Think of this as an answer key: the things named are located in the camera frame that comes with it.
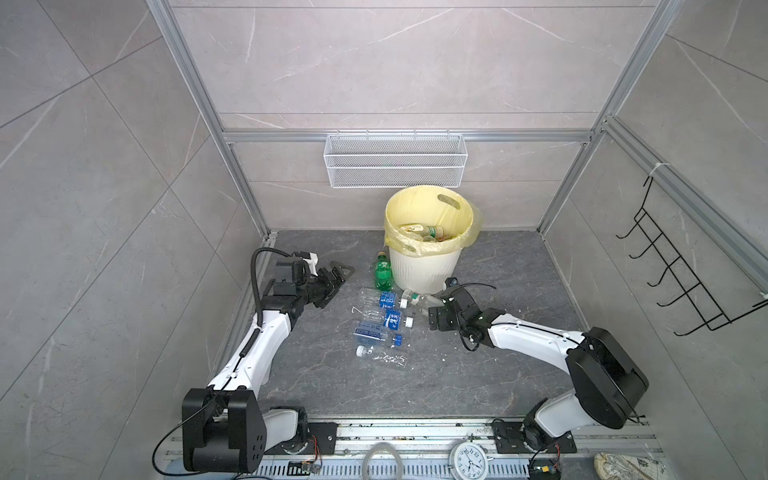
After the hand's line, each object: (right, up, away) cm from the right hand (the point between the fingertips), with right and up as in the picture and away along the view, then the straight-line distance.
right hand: (442, 309), depth 92 cm
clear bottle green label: (-2, +25, +8) cm, 26 cm away
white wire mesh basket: (-15, +50, +9) cm, 53 cm away
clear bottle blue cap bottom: (-22, -6, -6) cm, 23 cm away
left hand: (-28, +12, -10) cm, 33 cm away
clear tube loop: (-20, -30, -22) cm, 42 cm away
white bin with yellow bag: (-7, +14, +3) cm, 16 cm away
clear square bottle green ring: (-4, +2, +4) cm, 6 cm away
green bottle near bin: (-19, +10, +9) cm, 23 cm away
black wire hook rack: (+50, +9, -28) cm, 58 cm away
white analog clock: (+2, -30, -24) cm, 39 cm away
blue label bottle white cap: (-17, +3, +1) cm, 17 cm away
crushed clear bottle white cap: (-19, -12, -8) cm, 24 cm away
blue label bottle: (-15, -2, -3) cm, 16 cm away
